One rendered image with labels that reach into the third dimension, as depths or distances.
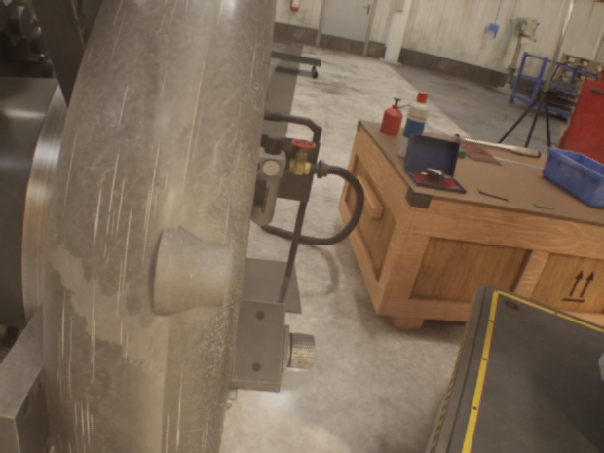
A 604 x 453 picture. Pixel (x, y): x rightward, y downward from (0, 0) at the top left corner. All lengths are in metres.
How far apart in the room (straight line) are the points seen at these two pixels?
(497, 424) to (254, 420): 0.57
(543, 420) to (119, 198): 0.86
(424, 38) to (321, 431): 10.75
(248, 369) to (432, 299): 1.12
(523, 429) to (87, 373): 0.78
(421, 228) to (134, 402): 1.21
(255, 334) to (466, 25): 11.40
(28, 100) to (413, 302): 1.28
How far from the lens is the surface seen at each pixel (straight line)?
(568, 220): 1.67
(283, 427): 1.21
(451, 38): 11.70
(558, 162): 2.00
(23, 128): 0.57
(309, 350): 0.58
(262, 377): 0.55
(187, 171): 0.30
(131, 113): 0.30
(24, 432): 0.34
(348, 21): 11.23
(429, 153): 1.58
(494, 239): 1.56
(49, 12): 0.33
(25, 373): 0.34
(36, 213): 0.47
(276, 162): 1.42
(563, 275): 1.80
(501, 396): 0.99
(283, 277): 1.71
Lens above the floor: 0.90
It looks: 26 degrees down
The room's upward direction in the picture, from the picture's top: 11 degrees clockwise
